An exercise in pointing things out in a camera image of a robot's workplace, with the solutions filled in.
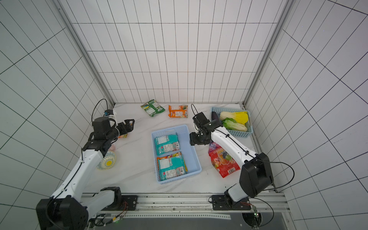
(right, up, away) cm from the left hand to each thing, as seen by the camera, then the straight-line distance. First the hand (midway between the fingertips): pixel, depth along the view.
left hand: (127, 125), depth 82 cm
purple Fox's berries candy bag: (+52, -15, +11) cm, 56 cm away
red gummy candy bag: (+57, -23, 0) cm, 62 cm away
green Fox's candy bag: (+7, +12, +33) cm, 35 cm away
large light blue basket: (+35, -18, +11) cm, 41 cm away
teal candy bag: (+21, -13, +11) cm, 27 cm away
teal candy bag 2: (+26, -25, 0) cm, 36 cm away
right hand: (+37, -10, +1) cm, 38 cm away
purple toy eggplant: (+56, +5, +23) cm, 61 cm away
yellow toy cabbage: (+74, +4, +18) cm, 76 cm away
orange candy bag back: (+28, +9, +30) cm, 43 cm away
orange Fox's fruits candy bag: (+26, -20, +6) cm, 33 cm away
